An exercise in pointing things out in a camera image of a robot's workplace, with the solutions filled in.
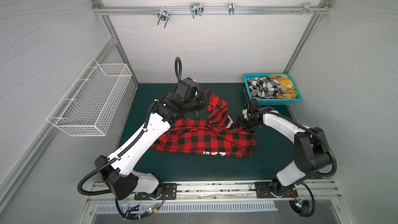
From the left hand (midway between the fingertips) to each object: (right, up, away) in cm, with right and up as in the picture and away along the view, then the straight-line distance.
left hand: (213, 96), depth 69 cm
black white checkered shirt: (+38, +7, +39) cm, 55 cm away
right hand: (+18, -17, +22) cm, 33 cm away
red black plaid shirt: (+1, -23, +20) cm, 30 cm away
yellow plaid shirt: (+53, +5, +33) cm, 62 cm away
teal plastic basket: (+43, -3, +32) cm, 54 cm away
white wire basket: (-54, -4, 0) cm, 55 cm away
